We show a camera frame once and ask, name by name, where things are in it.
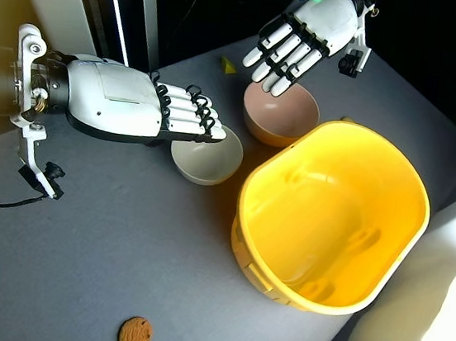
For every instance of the small cream bowl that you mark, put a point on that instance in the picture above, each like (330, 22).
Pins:
(206, 163)

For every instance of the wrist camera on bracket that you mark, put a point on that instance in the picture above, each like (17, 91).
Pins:
(41, 179)
(352, 63)

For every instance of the round brown cookie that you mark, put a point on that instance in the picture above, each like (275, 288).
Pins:
(135, 335)

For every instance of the large pink bowl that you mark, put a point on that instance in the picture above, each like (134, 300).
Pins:
(284, 115)

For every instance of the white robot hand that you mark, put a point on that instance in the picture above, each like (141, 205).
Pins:
(112, 98)
(329, 21)

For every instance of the grey table cloth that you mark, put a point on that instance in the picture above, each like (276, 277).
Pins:
(97, 254)

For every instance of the yellow triangular toy block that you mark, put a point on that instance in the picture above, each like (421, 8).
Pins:
(227, 66)

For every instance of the large yellow plastic tub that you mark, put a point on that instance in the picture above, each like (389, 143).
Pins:
(332, 200)

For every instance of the white blurred rounded cover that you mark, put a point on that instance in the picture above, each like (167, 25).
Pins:
(410, 309)

